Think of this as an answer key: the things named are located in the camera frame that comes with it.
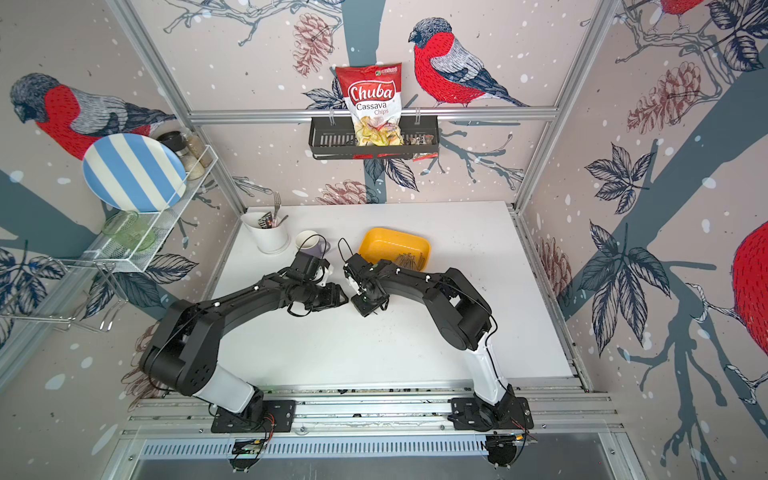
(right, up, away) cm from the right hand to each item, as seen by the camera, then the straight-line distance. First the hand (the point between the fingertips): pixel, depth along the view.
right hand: (367, 309), depth 94 cm
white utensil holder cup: (-35, +22, +9) cm, 43 cm away
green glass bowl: (-56, +26, -25) cm, 66 cm away
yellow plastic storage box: (+13, +19, +13) cm, 26 cm away
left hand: (-6, +6, -5) cm, 10 cm away
